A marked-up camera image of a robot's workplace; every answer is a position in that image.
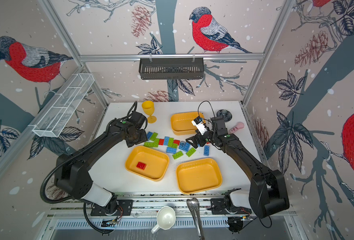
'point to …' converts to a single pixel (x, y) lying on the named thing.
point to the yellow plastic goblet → (148, 108)
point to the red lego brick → (141, 165)
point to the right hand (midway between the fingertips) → (192, 136)
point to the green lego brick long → (149, 144)
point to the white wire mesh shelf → (51, 125)
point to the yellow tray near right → (198, 175)
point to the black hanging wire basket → (151, 68)
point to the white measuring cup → (165, 218)
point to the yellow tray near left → (147, 162)
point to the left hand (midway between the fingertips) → (141, 140)
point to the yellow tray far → (182, 124)
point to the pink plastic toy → (239, 125)
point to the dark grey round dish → (226, 114)
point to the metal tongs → (193, 205)
